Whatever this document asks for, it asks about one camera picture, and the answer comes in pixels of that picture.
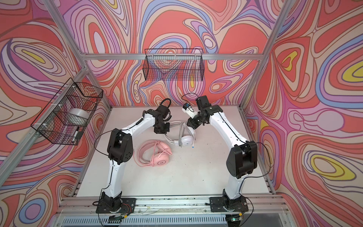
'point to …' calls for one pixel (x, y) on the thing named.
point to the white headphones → (187, 136)
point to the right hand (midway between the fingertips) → (191, 125)
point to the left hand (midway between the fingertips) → (169, 131)
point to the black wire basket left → (64, 118)
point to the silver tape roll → (78, 116)
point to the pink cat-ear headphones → (151, 152)
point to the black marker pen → (76, 132)
